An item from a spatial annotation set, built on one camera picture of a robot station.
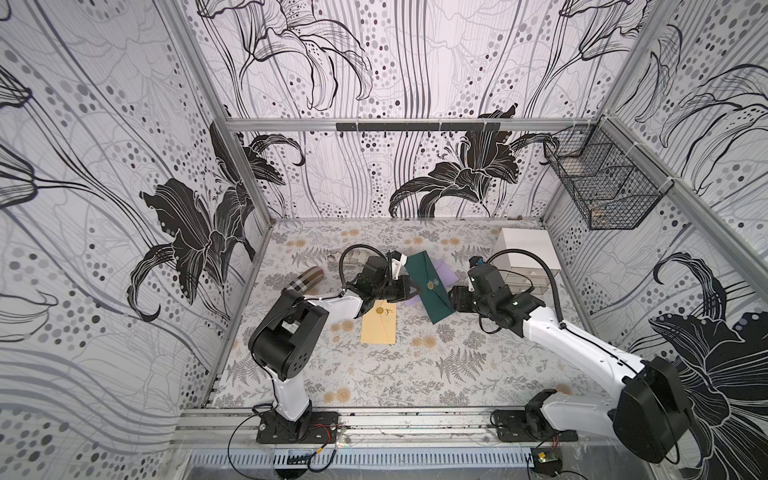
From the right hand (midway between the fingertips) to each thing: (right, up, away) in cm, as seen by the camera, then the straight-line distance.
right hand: (459, 291), depth 85 cm
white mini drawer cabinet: (+10, +7, -19) cm, 22 cm away
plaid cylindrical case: (-49, +2, +13) cm, 51 cm away
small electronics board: (+18, -38, -15) cm, 45 cm away
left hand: (-10, -1, +3) cm, 11 cm away
